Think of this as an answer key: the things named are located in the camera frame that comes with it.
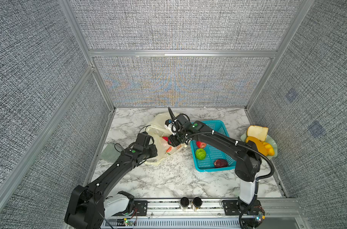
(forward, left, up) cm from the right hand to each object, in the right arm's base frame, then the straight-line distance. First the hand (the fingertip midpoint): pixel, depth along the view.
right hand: (170, 137), depth 83 cm
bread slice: (+8, -59, -9) cm, 60 cm away
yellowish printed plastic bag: (+5, +8, +3) cm, 10 cm away
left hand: (-5, +7, -5) cm, 10 cm away
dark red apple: (-12, -30, -10) cm, 34 cm away
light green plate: (+5, -66, -11) cm, 67 cm away
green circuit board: (-40, +20, -14) cm, 47 cm away
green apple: (-6, -18, -10) cm, 22 cm away
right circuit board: (-38, -44, -12) cm, 59 cm away
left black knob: (-32, -7, -5) cm, 34 cm away
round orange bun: (-1, -58, -10) cm, 59 cm away
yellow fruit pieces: (-4, -62, -9) cm, 63 cm away
